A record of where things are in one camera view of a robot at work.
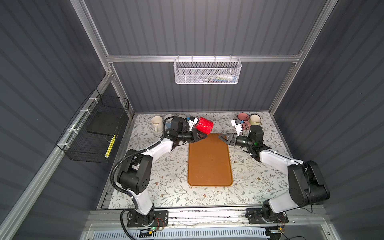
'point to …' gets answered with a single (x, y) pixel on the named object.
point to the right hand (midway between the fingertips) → (221, 138)
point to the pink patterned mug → (245, 118)
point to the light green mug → (255, 119)
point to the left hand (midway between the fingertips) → (206, 136)
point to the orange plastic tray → (209, 164)
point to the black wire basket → (89, 134)
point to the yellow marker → (110, 146)
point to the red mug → (204, 126)
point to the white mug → (157, 122)
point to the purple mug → (182, 116)
